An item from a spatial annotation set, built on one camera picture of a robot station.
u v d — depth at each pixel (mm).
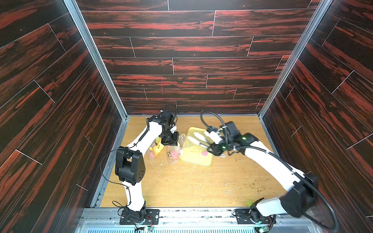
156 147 962
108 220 734
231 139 603
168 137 752
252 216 661
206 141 818
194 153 952
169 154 962
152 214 750
